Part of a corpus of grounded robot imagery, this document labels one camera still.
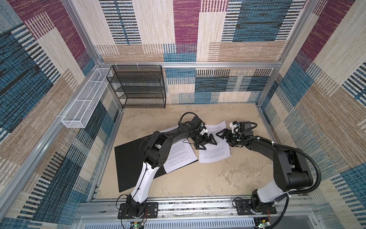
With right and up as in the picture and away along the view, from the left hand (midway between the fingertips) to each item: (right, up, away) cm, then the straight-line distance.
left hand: (211, 146), depth 92 cm
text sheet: (-19, -6, +1) cm, 20 cm away
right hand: (+5, +6, -1) cm, 7 cm away
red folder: (-53, -9, +1) cm, 54 cm away
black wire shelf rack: (-51, +42, +19) cm, 69 cm away
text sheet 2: (+1, -4, 0) cm, 4 cm away
